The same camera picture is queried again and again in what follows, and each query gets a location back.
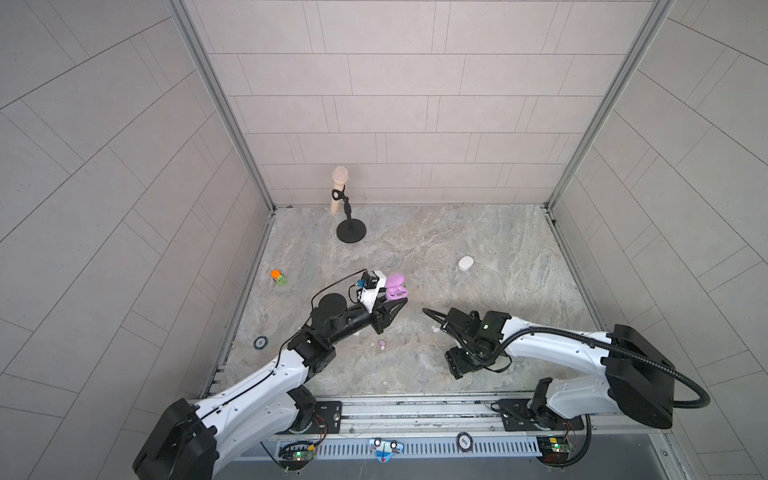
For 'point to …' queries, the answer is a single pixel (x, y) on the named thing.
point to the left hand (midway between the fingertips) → (406, 297)
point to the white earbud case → (465, 262)
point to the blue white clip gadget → (385, 449)
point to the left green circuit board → (295, 460)
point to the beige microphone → (340, 176)
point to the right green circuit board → (553, 449)
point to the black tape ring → (261, 342)
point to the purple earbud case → (394, 287)
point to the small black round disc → (464, 442)
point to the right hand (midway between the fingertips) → (458, 374)
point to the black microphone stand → (349, 230)
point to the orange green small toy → (277, 276)
